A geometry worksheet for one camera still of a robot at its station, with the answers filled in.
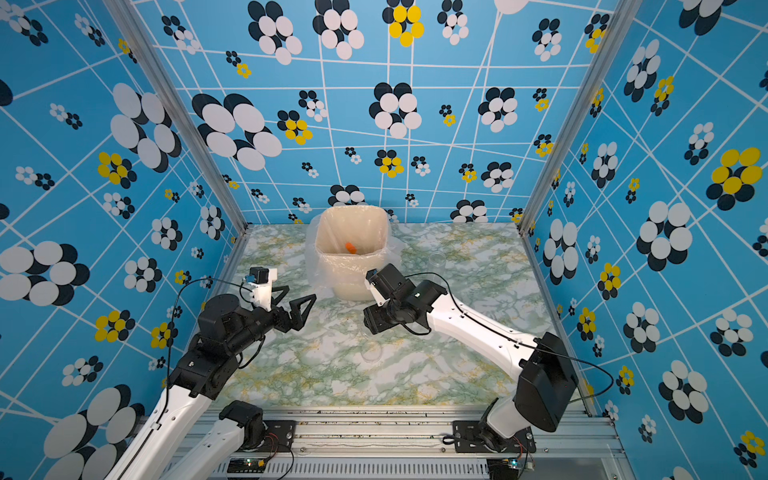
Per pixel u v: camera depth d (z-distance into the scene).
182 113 0.87
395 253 0.81
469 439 0.72
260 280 0.59
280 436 0.73
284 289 0.73
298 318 0.63
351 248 0.98
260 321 0.60
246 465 0.72
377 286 0.61
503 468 0.70
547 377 0.40
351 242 0.97
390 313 0.64
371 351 0.89
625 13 0.68
